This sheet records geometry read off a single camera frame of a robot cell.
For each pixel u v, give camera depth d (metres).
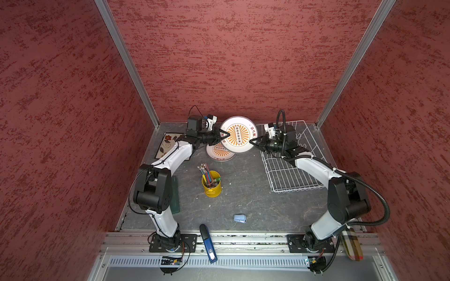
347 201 0.46
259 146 0.76
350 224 0.50
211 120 0.82
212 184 0.83
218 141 0.79
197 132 0.71
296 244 0.74
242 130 0.86
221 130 0.83
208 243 0.71
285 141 0.68
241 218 0.78
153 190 0.48
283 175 0.92
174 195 0.88
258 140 0.83
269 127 0.81
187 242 0.75
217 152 1.04
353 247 0.71
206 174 0.80
